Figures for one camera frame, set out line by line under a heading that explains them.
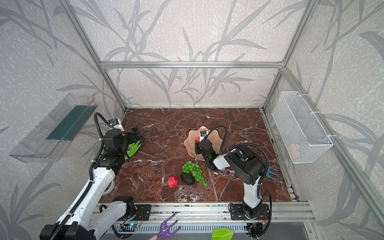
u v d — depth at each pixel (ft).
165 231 2.24
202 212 2.47
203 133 2.77
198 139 3.10
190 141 3.16
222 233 2.24
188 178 2.64
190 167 2.77
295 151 2.38
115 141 1.84
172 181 2.60
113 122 2.13
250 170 1.61
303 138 2.00
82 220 1.32
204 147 2.41
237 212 2.41
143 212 2.42
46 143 2.10
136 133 2.38
